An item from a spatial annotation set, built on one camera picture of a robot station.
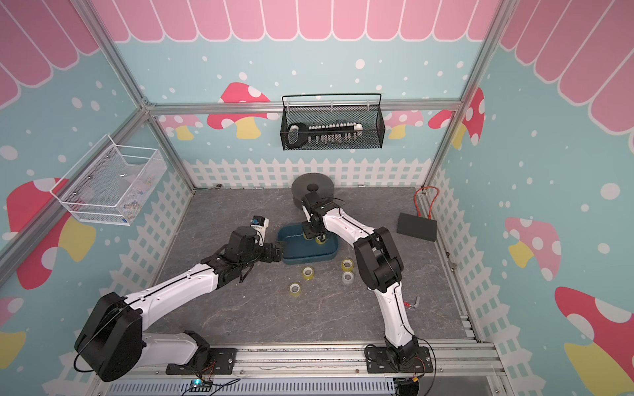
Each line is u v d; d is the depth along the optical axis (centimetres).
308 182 115
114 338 41
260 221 76
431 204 112
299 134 89
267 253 76
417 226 106
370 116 95
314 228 87
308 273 92
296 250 100
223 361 74
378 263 55
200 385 73
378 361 74
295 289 89
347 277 91
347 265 94
